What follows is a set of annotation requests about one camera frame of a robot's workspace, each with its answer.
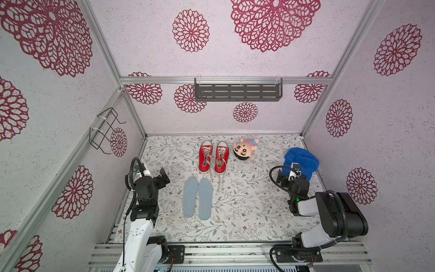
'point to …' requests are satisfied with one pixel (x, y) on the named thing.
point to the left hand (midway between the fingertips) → (155, 172)
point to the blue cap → (309, 162)
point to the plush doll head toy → (243, 149)
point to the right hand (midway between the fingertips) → (289, 169)
